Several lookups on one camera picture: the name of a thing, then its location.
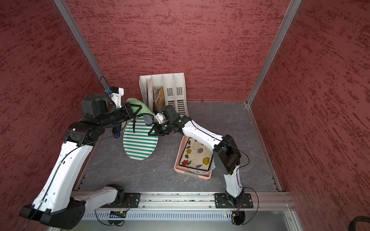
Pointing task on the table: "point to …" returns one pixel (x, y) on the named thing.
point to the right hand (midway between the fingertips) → (150, 136)
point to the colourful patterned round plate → (199, 171)
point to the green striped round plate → (139, 145)
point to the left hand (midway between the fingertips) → (140, 110)
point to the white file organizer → (173, 86)
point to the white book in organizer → (150, 95)
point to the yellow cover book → (160, 99)
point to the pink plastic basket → (182, 170)
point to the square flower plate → (197, 155)
